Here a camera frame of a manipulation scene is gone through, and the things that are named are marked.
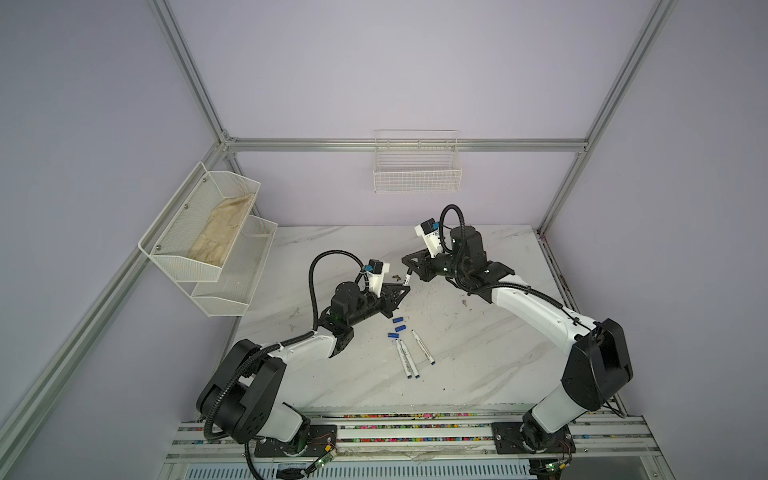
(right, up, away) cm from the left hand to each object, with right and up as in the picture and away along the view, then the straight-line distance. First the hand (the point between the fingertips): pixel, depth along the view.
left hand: (404, 284), depth 80 cm
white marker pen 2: (0, -23, +6) cm, 23 cm away
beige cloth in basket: (-50, +11, -4) cm, 52 cm away
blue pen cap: (-2, -13, +15) cm, 20 cm away
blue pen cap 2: (-1, -15, +13) cm, 20 cm away
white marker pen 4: (+5, -19, +9) cm, 22 cm away
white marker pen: (+1, +2, -2) cm, 3 cm away
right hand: (0, +6, -1) cm, 6 cm away
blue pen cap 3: (-3, -17, +12) cm, 21 cm away
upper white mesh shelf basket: (-57, +13, -2) cm, 58 cm away
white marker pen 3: (+4, -27, +3) cm, 27 cm away
